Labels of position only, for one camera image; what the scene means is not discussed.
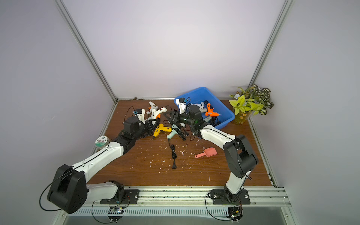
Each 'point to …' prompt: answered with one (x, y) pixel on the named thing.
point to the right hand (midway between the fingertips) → (166, 112)
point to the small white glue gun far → (153, 106)
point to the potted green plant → (254, 99)
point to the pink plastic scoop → (208, 152)
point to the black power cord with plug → (174, 155)
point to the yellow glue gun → (161, 127)
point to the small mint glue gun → (174, 131)
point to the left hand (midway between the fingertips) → (158, 120)
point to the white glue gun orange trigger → (155, 114)
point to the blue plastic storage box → (204, 94)
